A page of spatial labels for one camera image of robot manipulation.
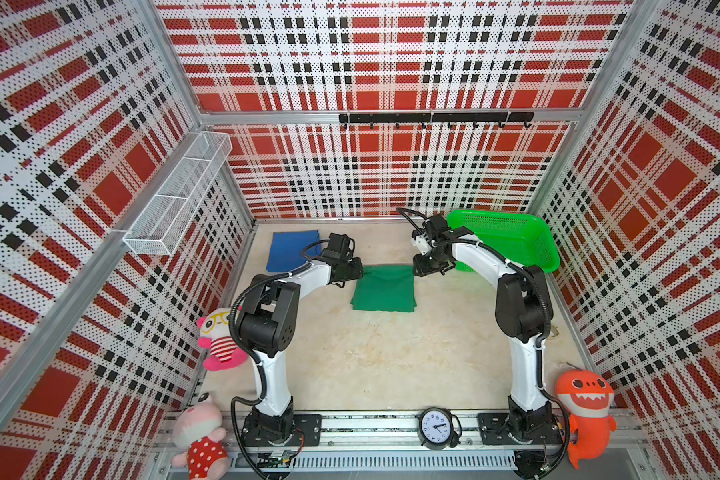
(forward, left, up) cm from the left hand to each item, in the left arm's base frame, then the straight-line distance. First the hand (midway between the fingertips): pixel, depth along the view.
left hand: (359, 272), depth 99 cm
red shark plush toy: (-40, -57, +3) cm, 70 cm away
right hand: (-1, -21, +3) cm, 21 cm away
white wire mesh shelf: (+9, +59, +19) cm, 63 cm away
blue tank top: (+15, +29, -5) cm, 33 cm away
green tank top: (-4, -9, -3) cm, 10 cm away
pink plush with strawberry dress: (-46, +37, 0) cm, 59 cm away
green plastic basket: (+18, -63, -4) cm, 66 cm away
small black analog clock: (-45, -20, -2) cm, 50 cm away
